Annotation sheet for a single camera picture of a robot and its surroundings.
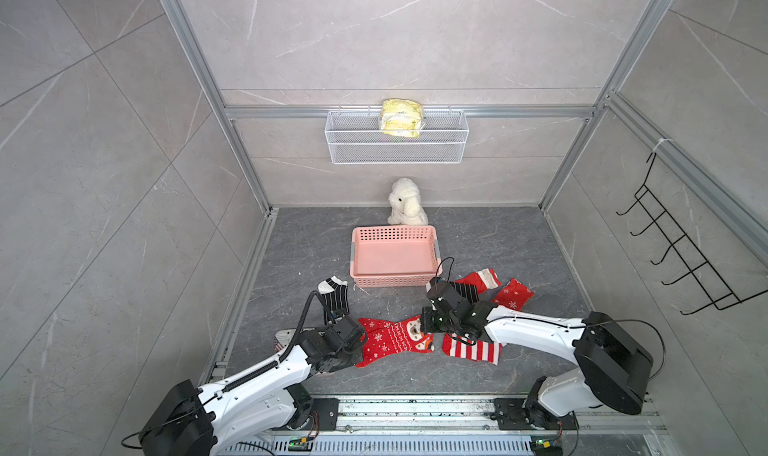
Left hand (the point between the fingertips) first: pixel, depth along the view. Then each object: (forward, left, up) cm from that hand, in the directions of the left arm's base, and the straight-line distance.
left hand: (362, 349), depth 82 cm
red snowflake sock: (+15, -48, 0) cm, 50 cm away
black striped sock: (+17, -33, 0) cm, 37 cm away
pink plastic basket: (+33, -12, -2) cm, 35 cm away
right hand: (+7, -17, +2) cm, 18 cm away
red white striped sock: (-1, -33, 0) cm, 33 cm away
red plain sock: (+22, -40, -1) cm, 45 cm away
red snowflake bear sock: (+3, -6, +1) cm, 7 cm away
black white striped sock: (+18, +9, -2) cm, 20 cm away
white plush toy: (+40, -15, +16) cm, 45 cm away
